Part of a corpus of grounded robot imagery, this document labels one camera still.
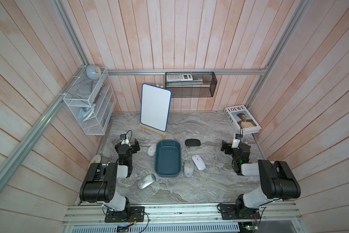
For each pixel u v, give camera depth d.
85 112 0.81
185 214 0.75
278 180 0.47
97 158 0.94
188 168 0.87
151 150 0.95
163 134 0.98
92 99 0.76
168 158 0.88
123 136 0.78
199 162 0.90
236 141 0.81
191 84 0.88
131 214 0.73
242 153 0.71
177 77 0.91
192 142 1.02
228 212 0.73
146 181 0.84
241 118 1.11
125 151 0.75
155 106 0.88
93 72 0.80
